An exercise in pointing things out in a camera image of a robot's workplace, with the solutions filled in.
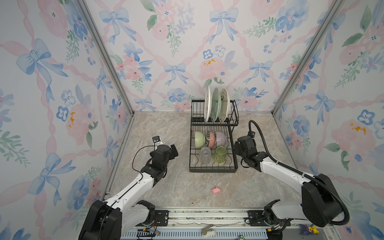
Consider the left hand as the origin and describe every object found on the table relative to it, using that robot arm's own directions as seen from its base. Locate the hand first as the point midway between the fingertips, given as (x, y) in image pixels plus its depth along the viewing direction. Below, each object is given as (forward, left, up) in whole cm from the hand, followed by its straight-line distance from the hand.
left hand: (168, 145), depth 85 cm
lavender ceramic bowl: (+7, -31, -3) cm, 32 cm away
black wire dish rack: (+4, -26, -7) cm, 28 cm away
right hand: (+3, -42, -3) cm, 42 cm away
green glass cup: (+1, -32, -11) cm, 34 cm away
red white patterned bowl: (+7, -25, -4) cm, 26 cm away
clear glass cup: (-4, -21, -6) cm, 22 cm away
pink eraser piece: (-21, -27, -11) cm, 36 cm away
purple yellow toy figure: (-38, -68, -10) cm, 78 cm away
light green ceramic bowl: (+6, -18, -3) cm, 19 cm away
